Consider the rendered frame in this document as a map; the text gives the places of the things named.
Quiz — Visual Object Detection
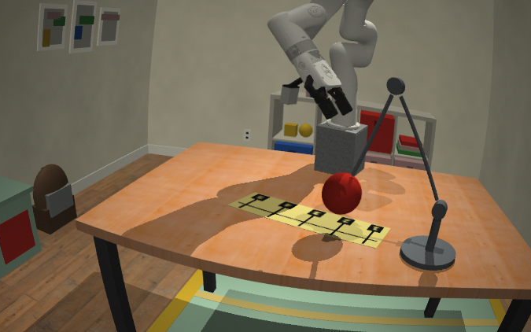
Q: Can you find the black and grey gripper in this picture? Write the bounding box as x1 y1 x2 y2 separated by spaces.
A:
291 49 352 120

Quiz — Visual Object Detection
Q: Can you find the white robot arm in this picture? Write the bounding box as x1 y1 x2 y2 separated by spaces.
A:
267 0 378 130

